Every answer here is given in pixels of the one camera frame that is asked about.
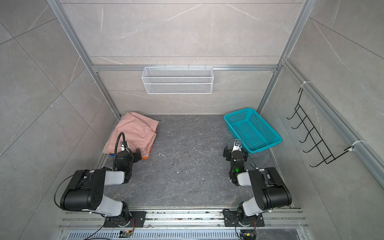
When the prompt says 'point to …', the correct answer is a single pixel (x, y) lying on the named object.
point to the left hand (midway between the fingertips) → (129, 147)
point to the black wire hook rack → (317, 142)
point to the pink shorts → (139, 131)
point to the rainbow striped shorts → (113, 154)
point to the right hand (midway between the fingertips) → (235, 145)
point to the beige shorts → (105, 148)
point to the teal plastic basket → (255, 133)
